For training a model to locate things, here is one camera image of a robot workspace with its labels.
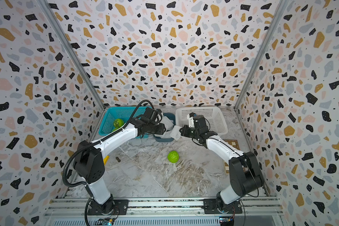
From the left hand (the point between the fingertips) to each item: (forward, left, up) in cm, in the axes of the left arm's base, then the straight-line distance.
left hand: (166, 128), depth 88 cm
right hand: (-1, -9, 0) cm, 9 cm away
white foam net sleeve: (-3, -6, -2) cm, 7 cm away
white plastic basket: (+22, -37, -12) cm, 45 cm away
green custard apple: (-14, -4, -11) cm, 18 cm away
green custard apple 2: (+13, +36, -10) cm, 40 cm away
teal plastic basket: (+21, +43, -8) cm, 49 cm away
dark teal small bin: (+1, +1, -16) cm, 16 cm away
